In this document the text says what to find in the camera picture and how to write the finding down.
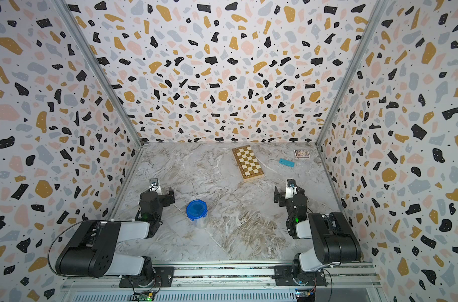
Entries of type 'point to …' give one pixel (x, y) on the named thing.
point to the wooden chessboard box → (248, 163)
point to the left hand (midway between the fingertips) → (162, 188)
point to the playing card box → (302, 154)
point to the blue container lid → (196, 209)
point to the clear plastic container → (199, 223)
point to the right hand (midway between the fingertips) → (288, 186)
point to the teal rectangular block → (286, 162)
